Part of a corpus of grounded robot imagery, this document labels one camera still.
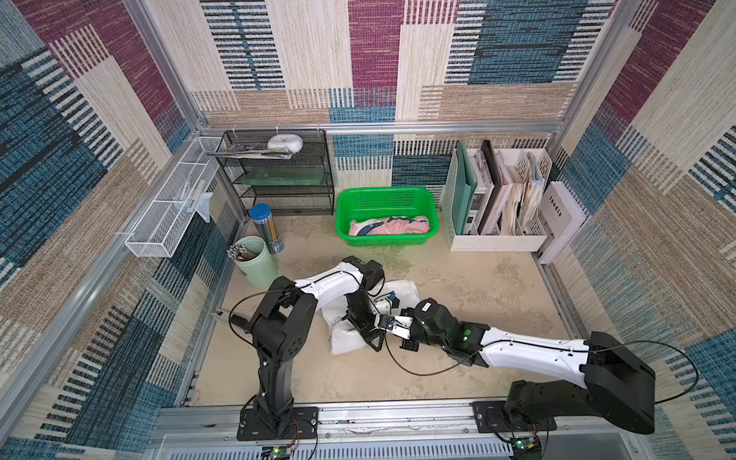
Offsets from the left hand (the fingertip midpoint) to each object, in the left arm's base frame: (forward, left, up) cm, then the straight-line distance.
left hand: (370, 334), depth 85 cm
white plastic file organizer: (+33, -40, +22) cm, 56 cm away
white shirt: (-2, +7, +4) cm, 8 cm away
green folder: (+35, -29, +28) cm, 54 cm away
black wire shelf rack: (+55, +29, +18) cm, 65 cm away
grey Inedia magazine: (+32, -63, +16) cm, 72 cm away
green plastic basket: (+42, -7, +6) cm, 43 cm away
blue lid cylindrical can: (+33, +34, +17) cm, 51 cm away
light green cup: (+20, +35, +5) cm, 41 cm away
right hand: (+1, -6, +6) cm, 8 cm away
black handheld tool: (+6, +44, +1) cm, 45 cm away
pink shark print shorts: (+38, -9, +6) cm, 39 cm away
